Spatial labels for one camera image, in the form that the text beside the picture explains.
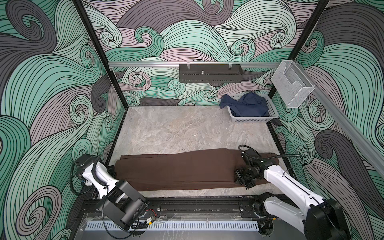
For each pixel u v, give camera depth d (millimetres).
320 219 385
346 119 600
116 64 956
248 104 1129
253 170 611
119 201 438
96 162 516
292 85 769
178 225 698
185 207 750
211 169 856
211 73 957
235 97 1180
